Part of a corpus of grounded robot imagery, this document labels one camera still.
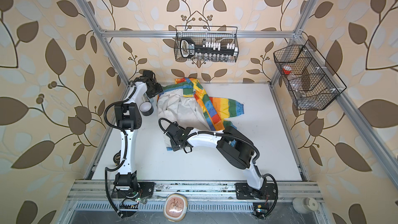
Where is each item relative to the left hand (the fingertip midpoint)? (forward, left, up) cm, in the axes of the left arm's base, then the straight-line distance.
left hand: (160, 89), depth 109 cm
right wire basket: (-12, -89, +23) cm, 93 cm away
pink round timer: (-68, -21, -3) cm, 71 cm away
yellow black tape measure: (-47, +14, -4) cm, 50 cm away
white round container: (-66, -75, +4) cm, 100 cm away
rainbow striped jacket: (-8, -13, -4) cm, 16 cm away
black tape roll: (-16, +6, -2) cm, 17 cm away
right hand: (-39, -17, -5) cm, 42 cm away
